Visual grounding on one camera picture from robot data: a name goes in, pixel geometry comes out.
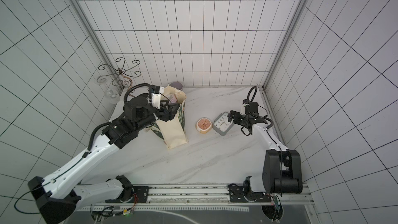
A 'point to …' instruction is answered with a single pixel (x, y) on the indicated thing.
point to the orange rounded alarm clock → (204, 125)
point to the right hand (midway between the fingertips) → (237, 114)
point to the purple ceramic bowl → (178, 85)
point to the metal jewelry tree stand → (121, 72)
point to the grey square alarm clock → (221, 124)
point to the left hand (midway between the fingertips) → (172, 106)
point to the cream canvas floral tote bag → (173, 131)
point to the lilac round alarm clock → (172, 98)
